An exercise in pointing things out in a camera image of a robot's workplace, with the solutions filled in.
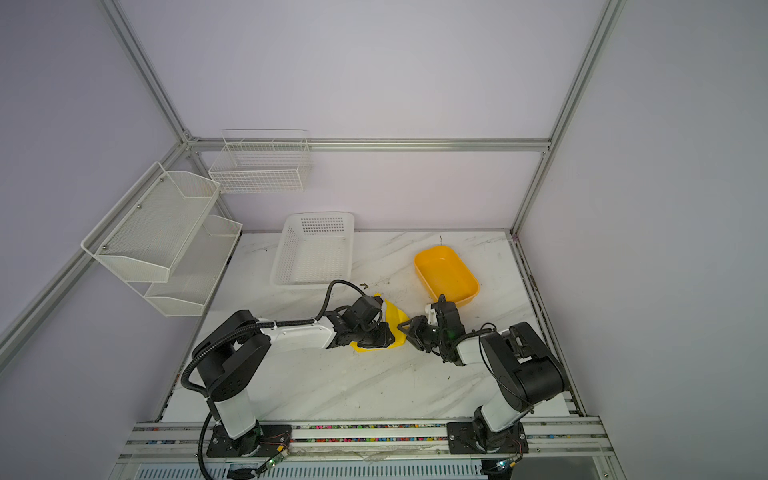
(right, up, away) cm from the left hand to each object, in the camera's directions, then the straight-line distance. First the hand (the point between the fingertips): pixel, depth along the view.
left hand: (392, 341), depth 88 cm
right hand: (+2, +3, +2) cm, 4 cm away
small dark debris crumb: (-10, +15, +17) cm, 25 cm away
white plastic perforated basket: (-30, +28, +27) cm, 50 cm away
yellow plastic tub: (+18, +20, +17) cm, 32 cm away
